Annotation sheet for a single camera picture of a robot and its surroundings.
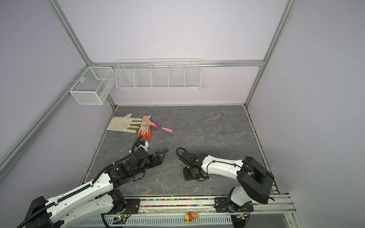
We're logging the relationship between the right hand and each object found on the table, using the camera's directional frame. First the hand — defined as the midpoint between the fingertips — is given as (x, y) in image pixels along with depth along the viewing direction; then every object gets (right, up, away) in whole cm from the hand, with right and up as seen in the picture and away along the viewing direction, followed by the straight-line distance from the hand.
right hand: (187, 178), depth 82 cm
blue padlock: (-14, +14, +12) cm, 24 cm away
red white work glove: (-32, +28, +22) cm, 48 cm away
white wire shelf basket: (-21, +67, +17) cm, 72 cm away
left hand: (-16, +13, -4) cm, 21 cm away
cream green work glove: (-49, +31, +28) cm, 64 cm away
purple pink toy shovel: (-21, +29, +23) cm, 43 cm away
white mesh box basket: (-67, +57, +17) cm, 90 cm away
